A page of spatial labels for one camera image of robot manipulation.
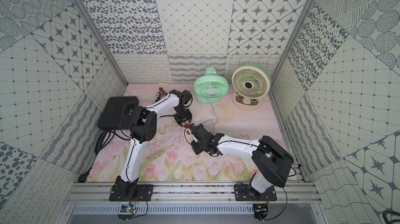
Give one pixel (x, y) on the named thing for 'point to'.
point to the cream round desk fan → (251, 83)
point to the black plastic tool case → (117, 112)
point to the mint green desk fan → (210, 87)
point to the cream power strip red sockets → (189, 133)
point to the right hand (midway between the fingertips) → (196, 145)
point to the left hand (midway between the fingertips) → (188, 122)
